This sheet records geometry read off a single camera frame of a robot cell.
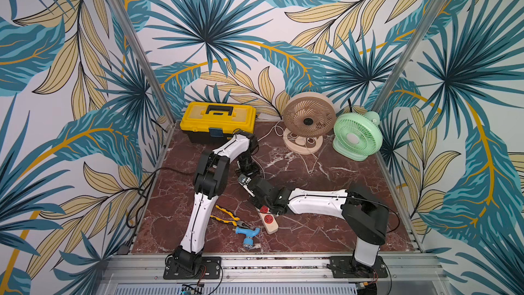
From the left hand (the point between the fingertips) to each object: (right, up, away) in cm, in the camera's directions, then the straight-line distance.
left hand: (253, 184), depth 93 cm
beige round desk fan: (+24, +30, -5) cm, 39 cm away
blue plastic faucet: (-1, -16, -13) cm, 21 cm away
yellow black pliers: (-6, -13, -10) cm, 17 cm away
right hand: (0, 0, -6) cm, 6 cm away
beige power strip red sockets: (+7, -12, -11) cm, 18 cm away
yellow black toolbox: (-20, +29, +5) cm, 35 cm away
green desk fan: (+45, +22, -7) cm, 50 cm away
